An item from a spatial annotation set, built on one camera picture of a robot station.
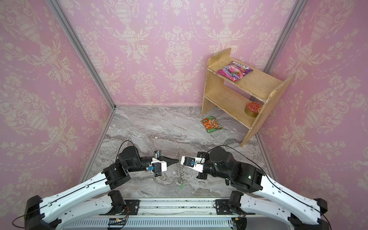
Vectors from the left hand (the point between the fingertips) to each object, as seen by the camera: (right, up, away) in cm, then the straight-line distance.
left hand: (177, 160), depth 61 cm
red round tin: (+44, +23, +24) cm, 55 cm away
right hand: (+5, 0, +1) cm, 5 cm away
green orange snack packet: (+23, +14, +48) cm, 55 cm away
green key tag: (+1, -21, +20) cm, 29 cm away
